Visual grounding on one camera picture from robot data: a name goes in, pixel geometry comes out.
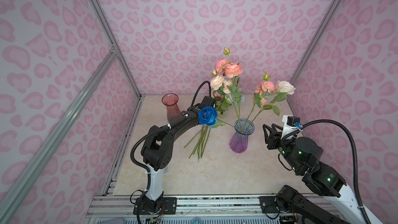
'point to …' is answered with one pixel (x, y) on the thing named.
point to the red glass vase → (173, 112)
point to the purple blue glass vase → (239, 141)
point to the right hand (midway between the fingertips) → (266, 125)
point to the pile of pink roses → (201, 141)
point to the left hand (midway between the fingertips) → (212, 115)
